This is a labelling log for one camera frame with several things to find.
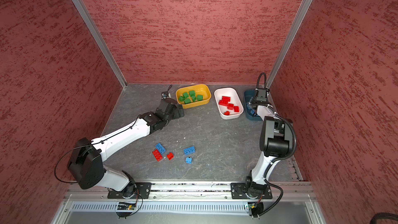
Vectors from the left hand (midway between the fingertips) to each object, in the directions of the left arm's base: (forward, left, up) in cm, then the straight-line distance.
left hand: (175, 111), depth 86 cm
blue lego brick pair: (-17, -8, -16) cm, 25 cm away
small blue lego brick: (-23, -8, -14) cm, 28 cm away
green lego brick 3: (+19, -4, -14) cm, 24 cm away
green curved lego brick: (+25, -2, -15) cm, 29 cm away
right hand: (+11, -51, -8) cm, 53 cm away
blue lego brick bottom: (-15, +9, -16) cm, 24 cm away
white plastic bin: (+21, -39, -14) cm, 46 cm away
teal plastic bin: (+26, -50, -14) cm, 57 cm away
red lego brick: (+21, -32, -14) cm, 41 cm away
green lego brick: (+26, -7, -14) cm, 31 cm away
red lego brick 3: (+15, -35, -15) cm, 41 cm away
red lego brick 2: (+17, -30, -14) cm, 37 cm away
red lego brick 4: (+12, -39, -13) cm, 43 cm away
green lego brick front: (+21, -9, -14) cm, 27 cm away
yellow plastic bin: (+29, -16, -13) cm, 35 cm away
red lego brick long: (-20, +9, -16) cm, 27 cm away
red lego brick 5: (+8, -32, -13) cm, 36 cm away
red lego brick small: (-20, +2, -15) cm, 25 cm away
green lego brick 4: (+21, 0, -14) cm, 25 cm away
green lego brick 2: (+24, -13, -16) cm, 32 cm away
